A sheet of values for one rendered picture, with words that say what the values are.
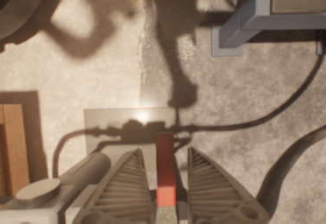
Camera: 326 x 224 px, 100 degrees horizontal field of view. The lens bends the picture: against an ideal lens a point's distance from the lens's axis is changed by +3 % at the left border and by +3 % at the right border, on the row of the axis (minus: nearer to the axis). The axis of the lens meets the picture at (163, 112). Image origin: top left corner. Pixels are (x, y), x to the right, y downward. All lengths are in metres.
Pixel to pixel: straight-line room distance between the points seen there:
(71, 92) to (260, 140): 0.90
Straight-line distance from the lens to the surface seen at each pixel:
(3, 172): 0.82
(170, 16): 0.73
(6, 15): 0.78
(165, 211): 0.20
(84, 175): 0.35
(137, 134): 0.64
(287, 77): 0.86
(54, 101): 0.78
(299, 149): 0.52
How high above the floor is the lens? 0.63
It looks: 86 degrees down
